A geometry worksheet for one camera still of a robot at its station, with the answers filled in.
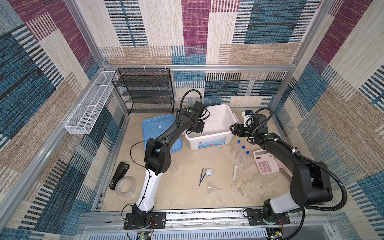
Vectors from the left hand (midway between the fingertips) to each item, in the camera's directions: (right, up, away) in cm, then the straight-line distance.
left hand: (199, 127), depth 94 cm
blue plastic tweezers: (+1, -29, -7) cm, 30 cm away
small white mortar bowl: (+6, -26, -7) cm, 28 cm away
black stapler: (-45, -25, -7) cm, 52 cm away
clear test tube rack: (+25, -18, -8) cm, 32 cm away
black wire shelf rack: (-38, +26, +16) cm, 49 cm away
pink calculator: (+40, -21, -3) cm, 45 cm away
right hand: (+21, -1, -5) cm, 22 cm away
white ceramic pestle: (+21, -24, -5) cm, 32 cm away
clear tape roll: (-41, -33, -9) cm, 54 cm away
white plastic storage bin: (+10, -4, -7) cm, 13 cm away
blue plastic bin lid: (-33, -1, +17) cm, 37 cm away
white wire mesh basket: (-70, +4, -3) cm, 70 cm away
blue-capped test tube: (+21, -12, -6) cm, 26 cm away
